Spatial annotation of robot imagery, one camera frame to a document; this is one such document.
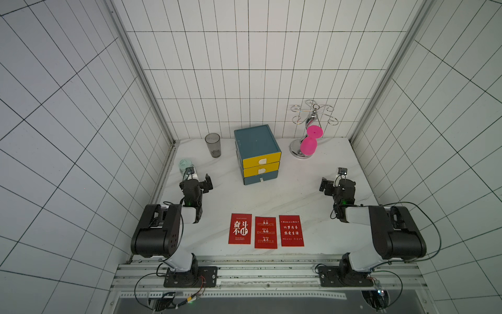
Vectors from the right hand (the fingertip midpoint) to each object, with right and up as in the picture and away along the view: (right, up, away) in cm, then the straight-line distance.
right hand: (335, 176), depth 94 cm
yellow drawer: (-37, +9, -9) cm, 39 cm away
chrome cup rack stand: (-12, +32, -2) cm, 34 cm away
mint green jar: (-76, +6, +2) cm, 76 cm away
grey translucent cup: (-62, +18, +9) cm, 66 cm away
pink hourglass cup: (-13, +16, +1) cm, 21 cm away
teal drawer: (-43, -2, +1) cm, 43 cm away
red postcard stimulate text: (-36, -24, -10) cm, 44 cm away
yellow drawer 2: (-39, +3, -4) cm, 39 cm away
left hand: (-69, -1, +1) cm, 69 cm away
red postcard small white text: (-24, -24, -11) cm, 36 cm away
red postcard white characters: (-47, -22, -9) cm, 53 cm away
